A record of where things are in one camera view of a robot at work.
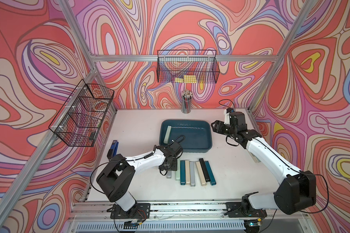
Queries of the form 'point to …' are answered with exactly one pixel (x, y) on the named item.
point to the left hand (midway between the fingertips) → (174, 168)
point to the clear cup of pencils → (186, 101)
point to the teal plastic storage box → (198, 134)
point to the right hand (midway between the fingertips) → (215, 128)
